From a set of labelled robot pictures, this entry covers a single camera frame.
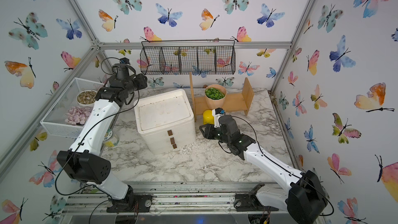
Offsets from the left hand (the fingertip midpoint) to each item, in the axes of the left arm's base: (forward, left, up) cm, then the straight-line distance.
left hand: (143, 76), depth 78 cm
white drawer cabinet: (-19, -11, -13) cm, 26 cm away
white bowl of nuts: (-12, +24, -3) cm, 27 cm away
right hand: (-21, -29, -15) cm, 39 cm away
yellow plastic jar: (-8, -32, -26) cm, 42 cm away
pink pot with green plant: (+2, -37, -17) cm, 40 cm away
